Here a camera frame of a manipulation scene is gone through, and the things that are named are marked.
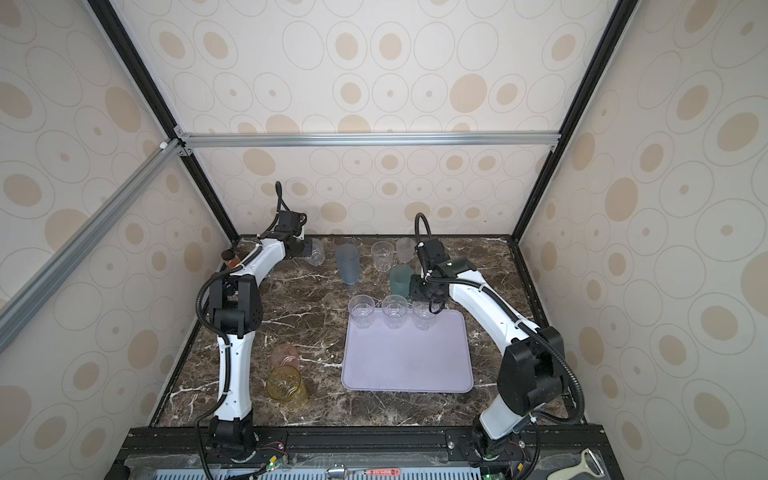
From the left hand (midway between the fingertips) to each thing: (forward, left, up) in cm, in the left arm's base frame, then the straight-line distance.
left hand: (309, 238), depth 106 cm
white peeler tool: (-66, -77, -8) cm, 102 cm away
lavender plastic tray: (-39, -35, -13) cm, 54 cm away
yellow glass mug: (-48, 0, -7) cm, 49 cm away
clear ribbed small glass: (0, -26, -9) cm, 28 cm away
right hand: (-26, -37, +5) cm, 45 cm away
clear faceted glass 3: (-27, -40, -9) cm, 49 cm away
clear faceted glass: (-25, -30, -6) cm, 40 cm away
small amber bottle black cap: (-8, +26, -1) cm, 27 cm away
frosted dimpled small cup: (0, -34, -6) cm, 35 cm away
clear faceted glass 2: (-24, -19, -8) cm, 32 cm away
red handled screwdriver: (-68, -27, -6) cm, 73 cm away
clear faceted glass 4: (0, -1, -8) cm, 9 cm away
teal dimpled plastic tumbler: (-15, -32, -4) cm, 36 cm away
